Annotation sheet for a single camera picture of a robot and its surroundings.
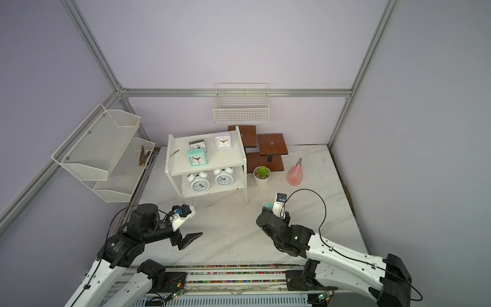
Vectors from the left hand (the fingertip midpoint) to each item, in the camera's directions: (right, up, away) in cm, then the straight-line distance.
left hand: (194, 224), depth 71 cm
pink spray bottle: (+46, +17, +33) cm, 60 cm away
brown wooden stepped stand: (+33, +32, +27) cm, 53 cm away
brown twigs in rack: (-35, +27, +27) cm, 52 cm away
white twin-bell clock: (+10, +17, +9) cm, 22 cm away
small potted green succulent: (+27, +18, +25) cm, 41 cm away
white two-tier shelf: (+6, +23, -2) cm, 24 cm away
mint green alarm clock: (+29, +6, +7) cm, 31 cm away
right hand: (+30, +3, +8) cm, 31 cm away
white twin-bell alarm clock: (+1, +16, +6) cm, 17 cm away
